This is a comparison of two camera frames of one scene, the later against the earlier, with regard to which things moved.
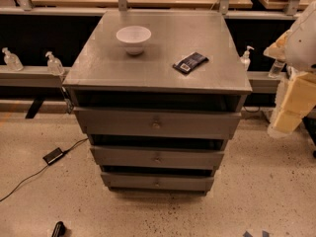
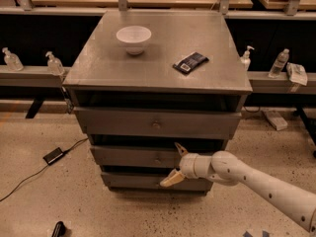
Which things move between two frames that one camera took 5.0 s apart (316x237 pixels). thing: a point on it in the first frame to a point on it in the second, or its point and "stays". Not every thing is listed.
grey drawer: (157, 156) stays
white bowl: (133, 38) stays
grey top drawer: (159, 123) stays
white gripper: (302, 48) to (188, 166)
